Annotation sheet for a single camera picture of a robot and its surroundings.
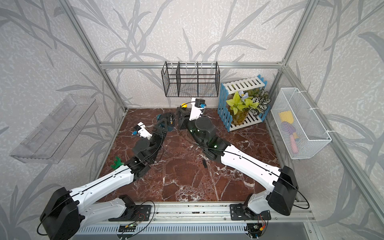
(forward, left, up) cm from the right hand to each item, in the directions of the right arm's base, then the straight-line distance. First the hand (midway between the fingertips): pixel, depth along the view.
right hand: (178, 108), depth 65 cm
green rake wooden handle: (-7, +42, -40) cm, 59 cm away
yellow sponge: (+11, -59, -19) cm, 63 cm away
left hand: (0, +6, -9) cm, 11 cm away
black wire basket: (+45, -3, -16) cm, 47 cm away
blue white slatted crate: (+33, -30, -14) cm, 46 cm away
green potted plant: (+20, -40, -15) cm, 47 cm away
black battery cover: (-7, -11, -41) cm, 43 cm away
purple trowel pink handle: (+4, -58, -20) cm, 62 cm away
